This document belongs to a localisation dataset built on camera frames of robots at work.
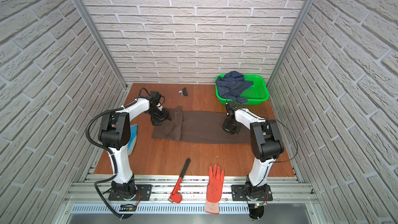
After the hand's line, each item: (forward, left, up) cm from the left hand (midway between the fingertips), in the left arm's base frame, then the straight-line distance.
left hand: (170, 118), depth 98 cm
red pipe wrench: (-44, -9, -2) cm, 45 cm away
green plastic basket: (+25, -64, -1) cm, 69 cm away
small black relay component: (+25, -7, -1) cm, 26 cm away
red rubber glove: (-40, -27, -2) cm, 48 cm away
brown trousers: (-5, -18, -2) cm, 19 cm away
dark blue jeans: (+23, -42, +9) cm, 48 cm away
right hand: (-8, -39, -2) cm, 40 cm away
